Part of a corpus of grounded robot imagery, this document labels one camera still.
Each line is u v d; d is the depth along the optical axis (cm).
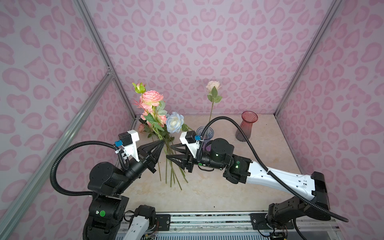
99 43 80
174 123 59
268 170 45
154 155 50
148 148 47
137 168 45
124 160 43
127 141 41
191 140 46
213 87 78
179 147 56
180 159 50
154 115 46
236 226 72
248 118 93
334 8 70
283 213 59
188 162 48
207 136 84
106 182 35
